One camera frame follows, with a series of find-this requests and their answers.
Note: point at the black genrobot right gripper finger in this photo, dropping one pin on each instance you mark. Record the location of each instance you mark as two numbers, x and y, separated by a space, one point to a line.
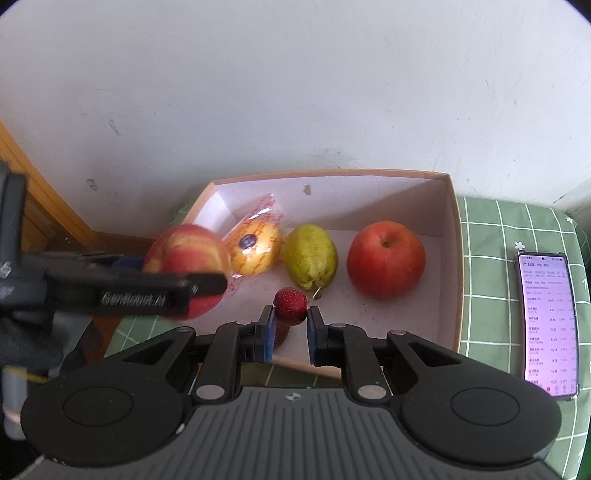
83 287

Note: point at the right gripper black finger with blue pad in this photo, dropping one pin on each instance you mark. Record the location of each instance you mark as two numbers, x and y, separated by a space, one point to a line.
350 349
222 354

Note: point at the red hawthorn berry with stem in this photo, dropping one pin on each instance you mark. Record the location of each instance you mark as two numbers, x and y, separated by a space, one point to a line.
291 305

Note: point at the yellow-green pear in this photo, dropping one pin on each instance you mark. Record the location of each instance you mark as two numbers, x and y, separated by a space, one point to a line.
310 257

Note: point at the red-yellow apple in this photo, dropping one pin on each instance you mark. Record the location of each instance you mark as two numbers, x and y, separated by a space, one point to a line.
188 248

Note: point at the dried red jujube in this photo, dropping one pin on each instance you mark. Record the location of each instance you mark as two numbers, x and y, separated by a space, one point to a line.
281 334

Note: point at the black gloved hand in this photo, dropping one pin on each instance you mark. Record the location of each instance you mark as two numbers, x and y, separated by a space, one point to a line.
61 348

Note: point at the wooden furniture edge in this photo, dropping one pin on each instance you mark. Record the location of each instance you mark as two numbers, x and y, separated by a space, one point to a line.
48 222

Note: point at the red apple in box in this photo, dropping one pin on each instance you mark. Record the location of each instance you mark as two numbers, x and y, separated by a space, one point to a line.
386 260

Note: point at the open cardboard box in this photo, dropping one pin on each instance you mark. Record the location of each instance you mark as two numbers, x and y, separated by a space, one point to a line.
343 202

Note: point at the small wrapped yellow fruit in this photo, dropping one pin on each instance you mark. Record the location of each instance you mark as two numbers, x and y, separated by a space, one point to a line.
254 243

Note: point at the smartphone with lit screen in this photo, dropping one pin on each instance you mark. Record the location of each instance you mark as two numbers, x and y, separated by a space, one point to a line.
550 330

